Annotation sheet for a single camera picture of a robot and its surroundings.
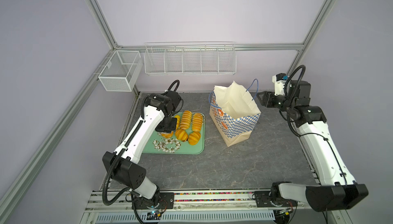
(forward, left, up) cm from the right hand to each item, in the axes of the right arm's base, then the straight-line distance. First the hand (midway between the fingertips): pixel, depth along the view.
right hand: (263, 95), depth 72 cm
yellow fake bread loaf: (+5, +33, -30) cm, 45 cm away
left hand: (-14, +47, -11) cm, 50 cm away
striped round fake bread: (-5, +42, -29) cm, 51 cm away
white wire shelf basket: (+41, +38, -6) cm, 56 cm away
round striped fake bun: (-7, +35, -30) cm, 46 cm away
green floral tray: (-9, +57, -34) cm, 67 cm away
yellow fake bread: (+5, +41, -30) cm, 51 cm away
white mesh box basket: (+34, +85, -11) cm, 93 cm away
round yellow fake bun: (-5, +51, -30) cm, 59 cm away
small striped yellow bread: (+4, +46, -31) cm, 56 cm away
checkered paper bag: (+12, +9, -29) cm, 32 cm away
